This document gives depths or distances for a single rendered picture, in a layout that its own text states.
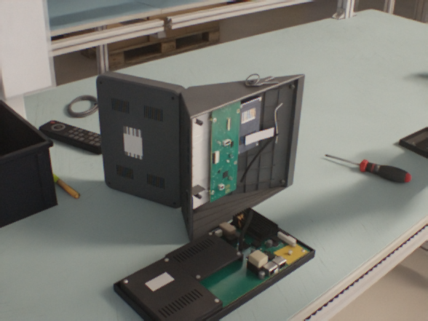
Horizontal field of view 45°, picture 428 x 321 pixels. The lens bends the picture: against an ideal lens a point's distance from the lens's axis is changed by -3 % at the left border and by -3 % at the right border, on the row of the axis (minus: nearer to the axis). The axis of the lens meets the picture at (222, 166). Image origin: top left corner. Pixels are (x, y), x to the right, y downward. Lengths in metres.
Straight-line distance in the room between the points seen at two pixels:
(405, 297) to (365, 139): 1.24
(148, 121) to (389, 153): 0.51
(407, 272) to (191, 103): 1.81
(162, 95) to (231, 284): 0.29
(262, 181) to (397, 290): 1.47
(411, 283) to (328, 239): 1.55
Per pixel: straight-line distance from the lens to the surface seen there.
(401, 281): 2.37
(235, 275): 0.74
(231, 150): 0.80
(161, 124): 0.81
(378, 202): 0.95
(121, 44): 4.40
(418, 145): 1.16
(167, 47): 4.68
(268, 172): 0.92
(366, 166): 1.02
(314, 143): 1.10
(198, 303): 0.68
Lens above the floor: 1.51
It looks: 31 degrees down
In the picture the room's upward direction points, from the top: 2 degrees clockwise
